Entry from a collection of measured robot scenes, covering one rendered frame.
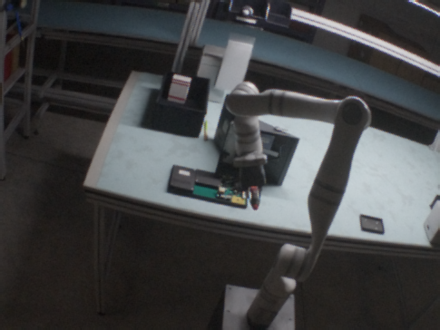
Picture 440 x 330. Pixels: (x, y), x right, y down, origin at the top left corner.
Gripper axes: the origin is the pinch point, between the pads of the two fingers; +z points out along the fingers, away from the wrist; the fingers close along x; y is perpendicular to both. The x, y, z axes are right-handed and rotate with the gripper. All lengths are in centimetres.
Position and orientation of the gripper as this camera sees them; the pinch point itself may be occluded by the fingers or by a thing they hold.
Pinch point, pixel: (255, 203)
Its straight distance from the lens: 143.7
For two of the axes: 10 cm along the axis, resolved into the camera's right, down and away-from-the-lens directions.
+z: 1.2, 8.0, 5.8
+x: -9.9, 1.1, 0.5
